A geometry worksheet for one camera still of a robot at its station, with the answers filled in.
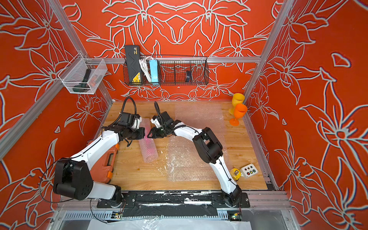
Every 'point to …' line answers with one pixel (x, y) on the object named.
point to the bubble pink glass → (148, 147)
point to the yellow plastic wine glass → (237, 98)
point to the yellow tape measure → (235, 174)
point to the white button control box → (248, 170)
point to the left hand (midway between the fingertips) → (145, 132)
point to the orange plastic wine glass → (240, 110)
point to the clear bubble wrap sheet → (200, 115)
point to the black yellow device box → (132, 73)
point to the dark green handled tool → (83, 86)
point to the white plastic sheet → (162, 224)
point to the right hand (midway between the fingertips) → (146, 137)
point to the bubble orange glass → (185, 163)
